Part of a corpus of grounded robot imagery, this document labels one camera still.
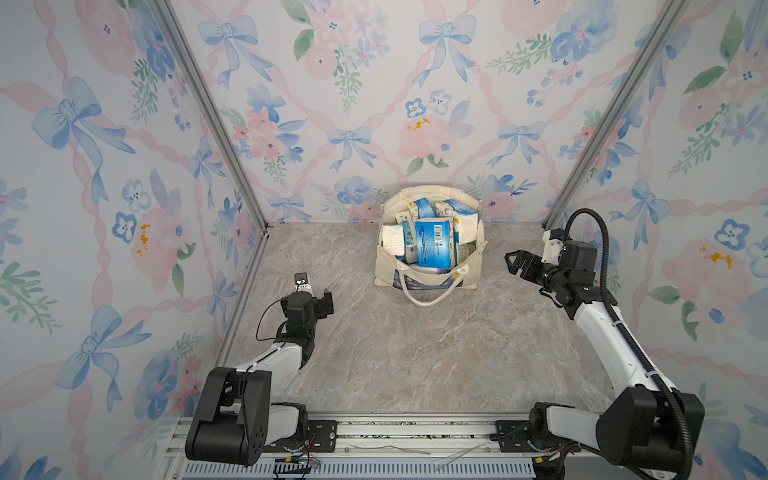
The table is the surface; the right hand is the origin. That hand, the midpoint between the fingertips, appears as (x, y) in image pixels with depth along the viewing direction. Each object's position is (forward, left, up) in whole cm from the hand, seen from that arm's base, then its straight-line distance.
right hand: (524, 258), depth 83 cm
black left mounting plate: (-40, +54, -20) cm, 71 cm away
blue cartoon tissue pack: (+7, +16, +8) cm, 19 cm away
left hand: (-4, +61, -11) cm, 62 cm away
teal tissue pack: (+4, +31, -1) cm, 31 cm away
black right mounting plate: (-40, +7, -20) cm, 45 cm away
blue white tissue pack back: (+4, +36, +3) cm, 37 cm away
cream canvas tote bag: (-5, +26, -7) cm, 28 cm away
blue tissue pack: (+1, +25, +5) cm, 26 cm away
